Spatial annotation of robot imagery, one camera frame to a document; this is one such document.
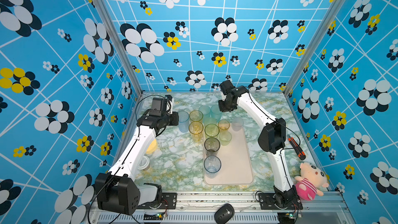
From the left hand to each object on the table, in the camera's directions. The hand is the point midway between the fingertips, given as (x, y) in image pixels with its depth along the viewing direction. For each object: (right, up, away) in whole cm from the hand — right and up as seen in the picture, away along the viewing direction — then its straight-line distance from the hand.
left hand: (177, 115), depth 82 cm
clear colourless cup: (+36, -7, +17) cm, 40 cm away
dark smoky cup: (+19, -17, +3) cm, 26 cm away
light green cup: (+28, -14, +12) cm, 33 cm away
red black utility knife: (+70, -22, +7) cm, 73 cm away
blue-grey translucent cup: (+2, -4, +9) cm, 10 cm away
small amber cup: (+27, -7, +16) cm, 33 cm away
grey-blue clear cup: (+19, -27, 0) cm, 33 cm away
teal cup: (+16, +1, +20) cm, 25 cm away
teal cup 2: (+22, +1, +12) cm, 25 cm away
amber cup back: (+9, -1, +16) cm, 19 cm away
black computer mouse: (+24, -43, -14) cm, 51 cm away
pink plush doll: (+66, -32, -8) cm, 73 cm away
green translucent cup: (+19, -9, +10) cm, 24 cm away
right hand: (+27, +3, +14) cm, 30 cm away
